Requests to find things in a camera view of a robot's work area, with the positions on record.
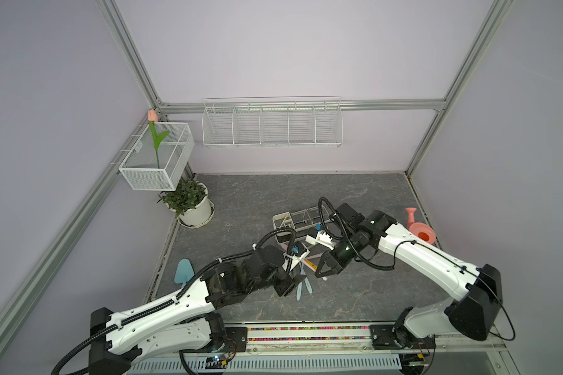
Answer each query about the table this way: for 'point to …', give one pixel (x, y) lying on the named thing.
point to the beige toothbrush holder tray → (298, 219)
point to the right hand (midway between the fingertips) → (319, 274)
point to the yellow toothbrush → (310, 264)
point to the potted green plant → (190, 203)
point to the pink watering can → (419, 230)
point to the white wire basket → (159, 158)
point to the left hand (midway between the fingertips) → (297, 269)
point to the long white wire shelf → (272, 122)
